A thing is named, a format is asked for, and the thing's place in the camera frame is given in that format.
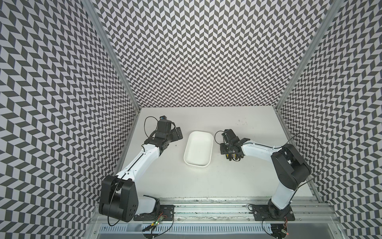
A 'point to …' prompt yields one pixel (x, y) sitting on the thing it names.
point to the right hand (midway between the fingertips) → (224, 150)
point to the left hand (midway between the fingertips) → (173, 133)
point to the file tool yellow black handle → (227, 156)
